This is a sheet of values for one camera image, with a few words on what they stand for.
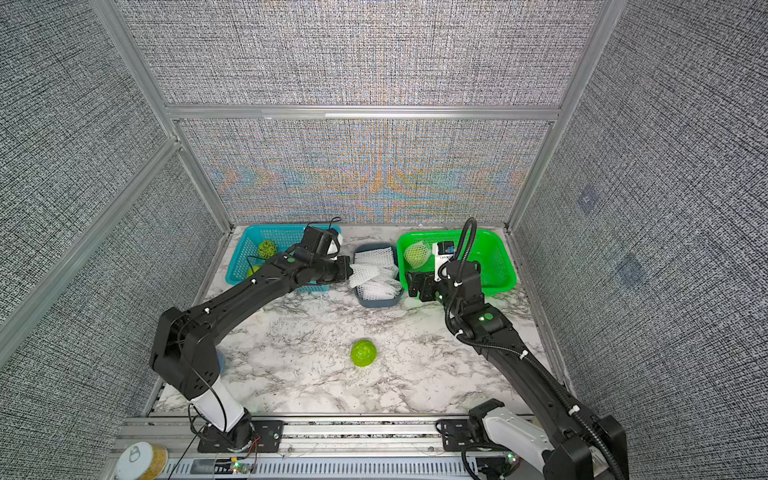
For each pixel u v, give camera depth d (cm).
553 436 43
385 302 93
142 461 66
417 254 101
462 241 63
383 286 93
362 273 87
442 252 66
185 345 43
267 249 106
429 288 68
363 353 82
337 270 76
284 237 110
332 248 70
